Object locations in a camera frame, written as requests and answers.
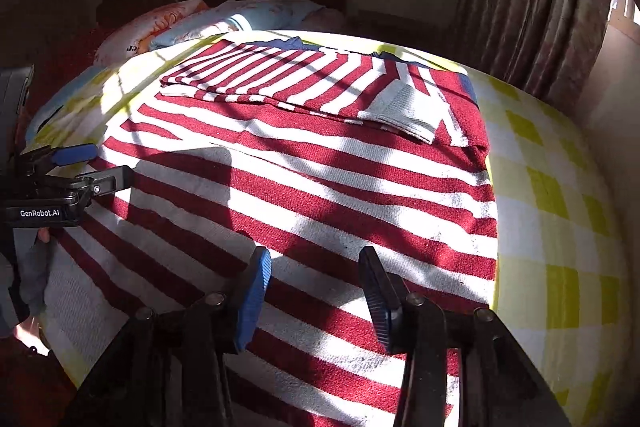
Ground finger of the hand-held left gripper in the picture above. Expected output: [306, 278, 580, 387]
[45, 165, 134, 196]
[17, 143, 98, 172]

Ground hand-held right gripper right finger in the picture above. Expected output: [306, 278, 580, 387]
[358, 246, 571, 427]

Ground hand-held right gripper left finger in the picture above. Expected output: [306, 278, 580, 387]
[57, 247, 272, 427]

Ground red white striped sweater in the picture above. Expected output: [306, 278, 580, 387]
[40, 38, 498, 427]

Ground light blue cloth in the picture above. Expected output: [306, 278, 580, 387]
[27, 67, 106, 142]

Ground red blanket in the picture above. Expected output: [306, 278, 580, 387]
[30, 27, 116, 108]

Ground person's foot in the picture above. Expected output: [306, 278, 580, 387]
[14, 316, 52, 356]

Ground brown board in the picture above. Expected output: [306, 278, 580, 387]
[0, 0, 86, 68]

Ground orange floral pillow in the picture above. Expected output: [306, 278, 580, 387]
[95, 0, 208, 68]

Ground bed with yellow checked sheet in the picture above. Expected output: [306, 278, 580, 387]
[25, 29, 631, 427]

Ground light blue pillow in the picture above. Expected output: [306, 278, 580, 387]
[150, 0, 326, 50]

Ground dark wooden nightstand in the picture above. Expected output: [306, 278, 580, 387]
[345, 9, 451, 40]

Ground floral curtain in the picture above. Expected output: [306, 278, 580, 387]
[450, 0, 616, 108]

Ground window with white frame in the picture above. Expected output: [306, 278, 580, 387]
[607, 0, 640, 38]

